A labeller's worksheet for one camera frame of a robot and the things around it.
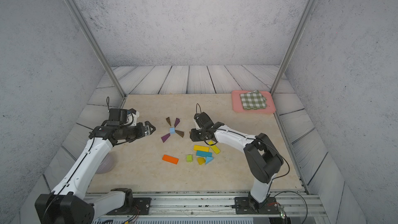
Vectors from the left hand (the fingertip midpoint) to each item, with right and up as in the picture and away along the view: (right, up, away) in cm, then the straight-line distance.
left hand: (151, 130), depth 79 cm
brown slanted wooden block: (+13, -5, +19) cm, 24 cm away
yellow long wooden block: (+23, -12, +12) cm, 29 cm away
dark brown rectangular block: (+3, +3, +25) cm, 26 cm away
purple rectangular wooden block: (+3, -7, +17) cm, 19 cm away
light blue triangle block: (+29, -17, +8) cm, 35 cm away
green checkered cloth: (+63, +16, +36) cm, 75 cm away
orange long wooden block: (+6, -18, +10) cm, 21 cm away
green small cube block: (+19, -17, +8) cm, 26 cm away
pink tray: (+52, +14, +39) cm, 66 cm away
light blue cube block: (+7, -3, +20) cm, 21 cm away
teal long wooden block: (+27, -15, +12) cm, 33 cm away
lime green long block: (+33, -12, +13) cm, 37 cm away
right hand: (+20, -5, +9) cm, 23 cm away
